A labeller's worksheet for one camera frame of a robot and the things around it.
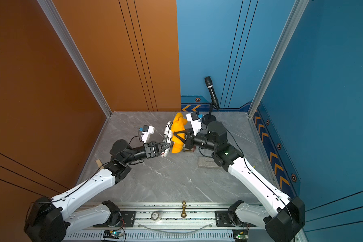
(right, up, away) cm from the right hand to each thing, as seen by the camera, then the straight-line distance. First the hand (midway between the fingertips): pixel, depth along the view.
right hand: (176, 134), depth 65 cm
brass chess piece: (+3, -40, +9) cm, 41 cm away
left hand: (-3, -6, -1) cm, 6 cm away
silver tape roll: (-10, -38, +5) cm, 40 cm away
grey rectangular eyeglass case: (+17, -18, +25) cm, 35 cm away
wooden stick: (-49, -20, +27) cm, 60 cm away
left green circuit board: (-32, -48, +6) cm, 58 cm away
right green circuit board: (+30, -49, +6) cm, 58 cm away
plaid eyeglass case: (+8, -12, +31) cm, 34 cm away
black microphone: (+19, +31, +32) cm, 49 cm away
